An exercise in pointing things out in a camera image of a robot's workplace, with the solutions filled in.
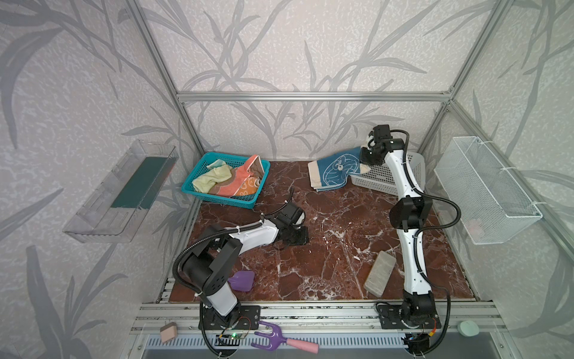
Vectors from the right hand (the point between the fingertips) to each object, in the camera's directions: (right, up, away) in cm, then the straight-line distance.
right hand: (361, 152), depth 102 cm
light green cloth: (-65, -9, 0) cm, 66 cm away
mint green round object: (+26, -60, -32) cm, 73 cm away
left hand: (-24, -35, -14) cm, 44 cm away
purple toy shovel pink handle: (-50, -51, -20) cm, 74 cm away
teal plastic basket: (-78, -8, +3) cm, 79 cm away
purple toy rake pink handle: (-35, -64, -32) cm, 80 cm away
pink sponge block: (-70, -61, -33) cm, 98 cm away
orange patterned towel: (-56, -13, +6) cm, 58 cm away
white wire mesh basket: (+27, -19, -39) cm, 51 cm away
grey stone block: (+1, -47, -22) cm, 52 cm away
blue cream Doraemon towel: (-12, -9, +9) cm, 18 cm away
